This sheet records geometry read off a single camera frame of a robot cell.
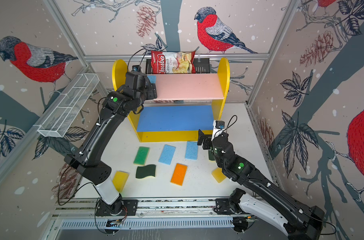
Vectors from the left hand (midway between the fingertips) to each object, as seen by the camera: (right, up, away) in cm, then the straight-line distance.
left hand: (148, 88), depth 70 cm
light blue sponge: (+6, -38, +22) cm, 45 cm away
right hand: (+27, -22, +1) cm, 35 cm away
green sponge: (-10, -39, +22) cm, 46 cm away
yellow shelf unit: (+19, -4, +57) cm, 60 cm away
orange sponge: (+14, -47, +13) cm, 51 cm away
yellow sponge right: (+37, -47, +13) cm, 61 cm away
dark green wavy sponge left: (-5, -45, +14) cm, 48 cm away
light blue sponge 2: (+22, -36, +23) cm, 48 cm away
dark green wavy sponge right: (+34, -38, +19) cm, 55 cm away
